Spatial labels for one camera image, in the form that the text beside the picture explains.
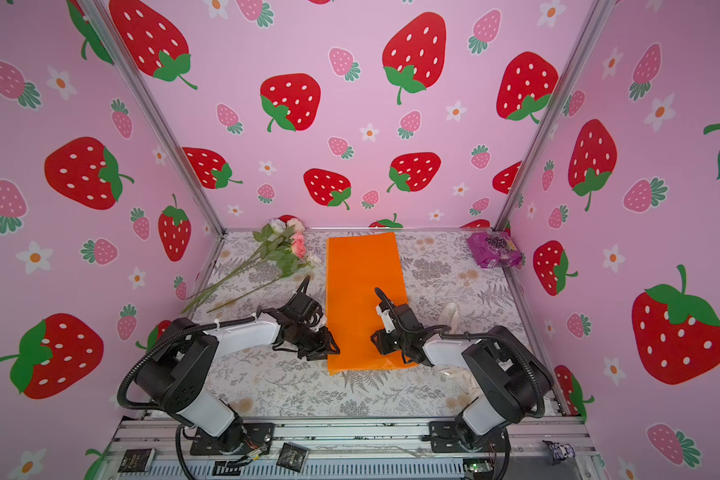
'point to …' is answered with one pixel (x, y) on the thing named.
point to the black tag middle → (293, 456)
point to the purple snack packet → (496, 250)
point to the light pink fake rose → (298, 252)
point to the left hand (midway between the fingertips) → (338, 352)
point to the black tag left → (137, 460)
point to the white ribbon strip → (457, 387)
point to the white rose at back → (278, 225)
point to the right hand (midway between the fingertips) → (375, 336)
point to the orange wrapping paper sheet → (356, 268)
